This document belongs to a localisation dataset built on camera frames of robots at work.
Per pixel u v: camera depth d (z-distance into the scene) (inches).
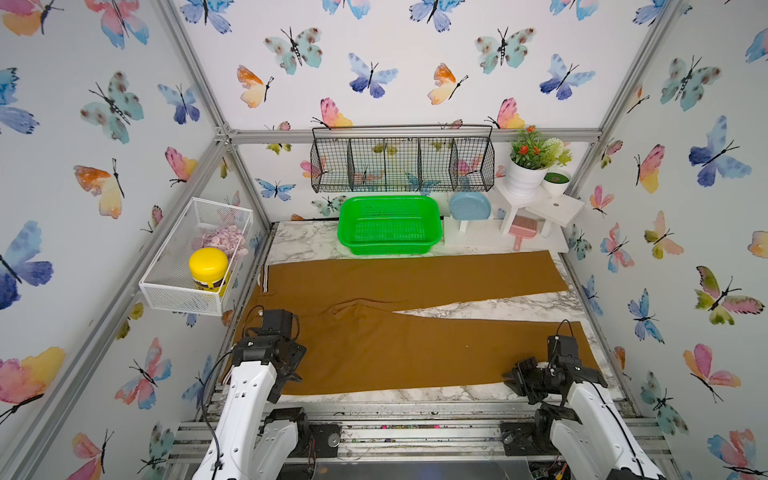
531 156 34.8
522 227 46.4
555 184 39.9
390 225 48.1
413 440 29.6
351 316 36.8
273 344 21.3
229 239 27.1
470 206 42.0
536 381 28.5
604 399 20.9
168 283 24.3
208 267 25.1
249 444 17.2
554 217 40.6
